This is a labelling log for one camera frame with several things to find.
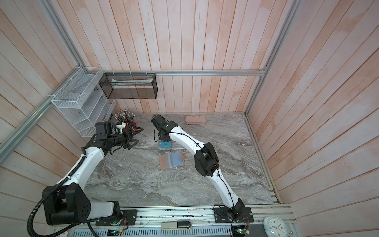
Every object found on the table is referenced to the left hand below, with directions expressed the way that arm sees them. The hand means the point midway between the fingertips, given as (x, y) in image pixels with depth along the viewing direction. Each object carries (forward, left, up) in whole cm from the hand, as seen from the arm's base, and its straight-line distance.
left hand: (141, 135), depth 80 cm
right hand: (+11, -7, -10) cm, 17 cm away
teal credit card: (+7, -11, -19) cm, 23 cm away
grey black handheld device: (-40, -21, -17) cm, 48 cm away
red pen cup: (+19, +13, -11) cm, 25 cm away
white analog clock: (-40, -68, -18) cm, 81 cm away
